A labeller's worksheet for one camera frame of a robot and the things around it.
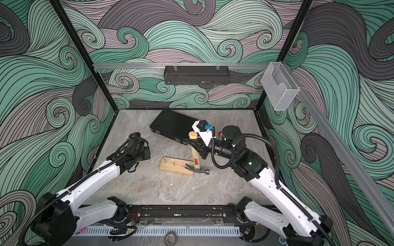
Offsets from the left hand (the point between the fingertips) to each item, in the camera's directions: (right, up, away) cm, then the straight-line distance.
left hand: (147, 149), depth 84 cm
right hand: (+24, +9, -25) cm, 36 cm away
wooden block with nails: (+16, -10, +2) cm, 19 cm away
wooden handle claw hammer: (+27, -7, -10) cm, 30 cm away
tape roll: (+16, -37, -17) cm, 44 cm away
